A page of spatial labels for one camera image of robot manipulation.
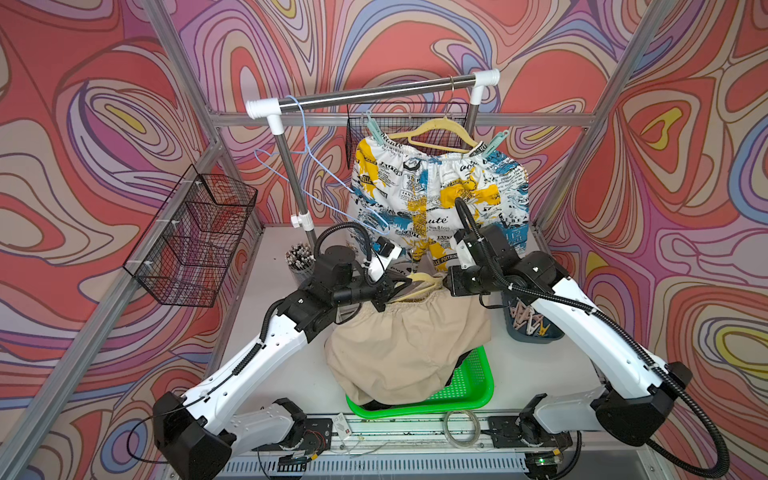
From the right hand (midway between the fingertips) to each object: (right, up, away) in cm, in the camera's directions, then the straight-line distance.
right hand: (448, 290), depth 71 cm
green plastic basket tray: (+8, -28, +9) cm, 30 cm away
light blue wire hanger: (-41, +44, +27) cm, 67 cm away
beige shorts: (-10, -16, +2) cm, 19 cm away
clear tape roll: (+3, -37, 0) cm, 38 cm away
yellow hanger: (-7, +4, -4) cm, 9 cm away
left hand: (-9, +3, -6) cm, 11 cm away
